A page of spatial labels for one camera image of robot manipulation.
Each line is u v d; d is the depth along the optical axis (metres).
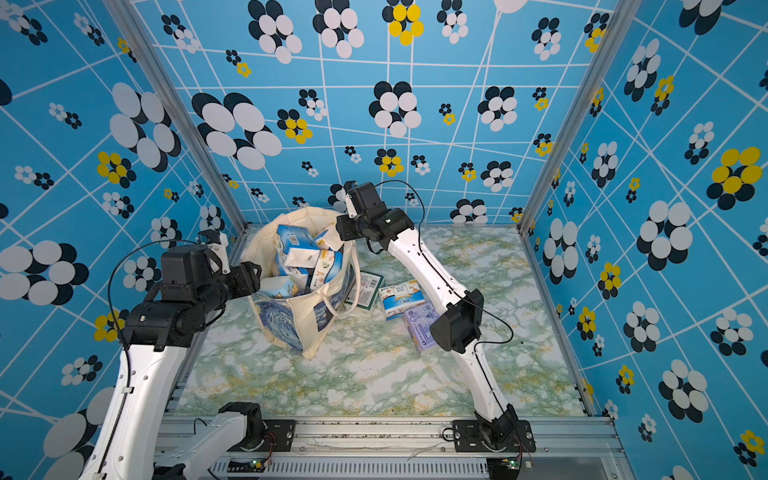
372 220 0.63
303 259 0.80
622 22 0.69
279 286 0.72
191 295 0.47
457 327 0.60
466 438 0.73
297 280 0.79
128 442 0.37
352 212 0.73
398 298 0.91
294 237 0.80
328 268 0.81
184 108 0.87
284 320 0.77
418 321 0.88
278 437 0.74
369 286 0.96
